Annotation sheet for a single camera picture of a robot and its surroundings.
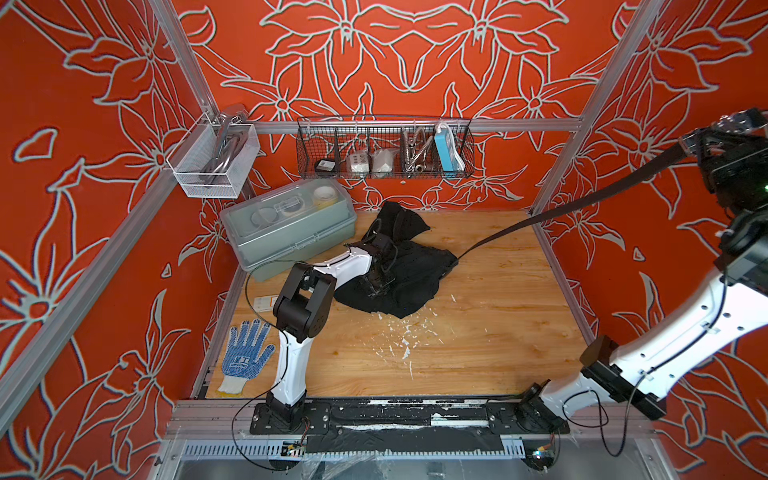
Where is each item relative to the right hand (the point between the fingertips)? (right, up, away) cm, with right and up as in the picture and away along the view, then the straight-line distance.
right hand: (687, 129), depth 44 cm
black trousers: (-35, -25, +41) cm, 59 cm away
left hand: (-44, -34, +54) cm, 77 cm away
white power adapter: (-53, +7, +49) cm, 72 cm away
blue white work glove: (-85, -50, +40) cm, 106 cm away
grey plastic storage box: (-77, -14, +44) cm, 90 cm away
